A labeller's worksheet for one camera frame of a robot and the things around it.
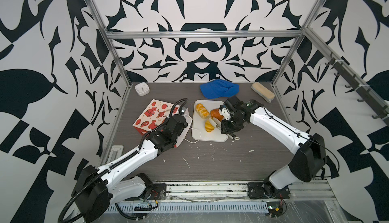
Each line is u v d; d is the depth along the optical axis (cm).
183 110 69
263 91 111
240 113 58
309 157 42
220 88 112
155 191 74
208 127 91
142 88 112
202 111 99
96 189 39
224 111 76
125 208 70
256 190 74
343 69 65
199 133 95
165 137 58
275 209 71
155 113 89
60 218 35
